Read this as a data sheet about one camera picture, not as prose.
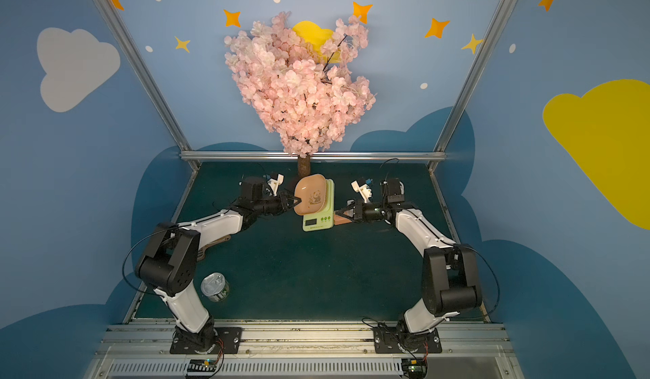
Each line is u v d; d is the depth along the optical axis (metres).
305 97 0.72
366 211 0.77
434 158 1.19
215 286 0.80
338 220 0.84
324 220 0.86
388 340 0.74
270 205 0.81
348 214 0.82
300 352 0.73
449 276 0.45
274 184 0.86
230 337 0.75
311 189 0.90
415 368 0.73
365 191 0.81
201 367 0.73
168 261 0.49
